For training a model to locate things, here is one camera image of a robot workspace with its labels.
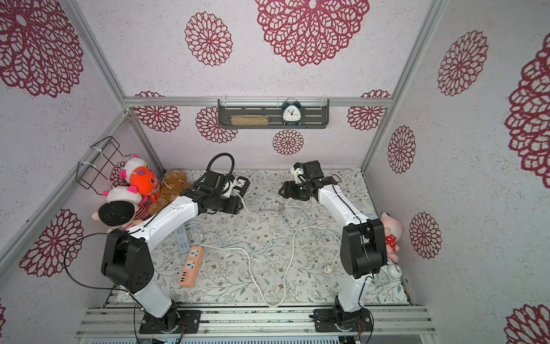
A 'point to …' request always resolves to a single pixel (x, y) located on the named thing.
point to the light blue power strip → (184, 244)
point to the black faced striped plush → (124, 208)
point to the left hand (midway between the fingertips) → (236, 205)
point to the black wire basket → (95, 173)
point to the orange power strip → (188, 275)
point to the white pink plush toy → (130, 165)
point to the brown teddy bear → (173, 181)
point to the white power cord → (256, 285)
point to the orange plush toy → (144, 181)
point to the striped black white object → (241, 186)
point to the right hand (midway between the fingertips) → (284, 189)
